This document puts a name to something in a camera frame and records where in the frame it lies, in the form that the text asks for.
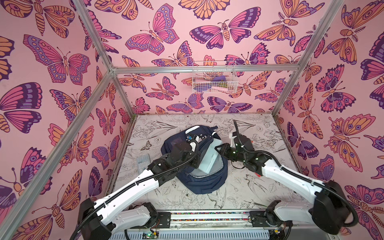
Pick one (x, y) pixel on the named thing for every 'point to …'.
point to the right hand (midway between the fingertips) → (215, 146)
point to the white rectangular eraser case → (208, 154)
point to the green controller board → (149, 235)
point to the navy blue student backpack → (195, 180)
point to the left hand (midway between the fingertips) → (202, 151)
